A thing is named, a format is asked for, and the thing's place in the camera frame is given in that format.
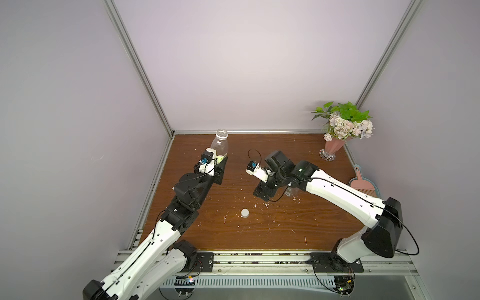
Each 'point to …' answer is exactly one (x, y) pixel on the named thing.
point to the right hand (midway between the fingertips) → (258, 180)
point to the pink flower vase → (331, 148)
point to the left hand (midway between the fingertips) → (220, 154)
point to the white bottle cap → (245, 213)
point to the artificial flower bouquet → (344, 121)
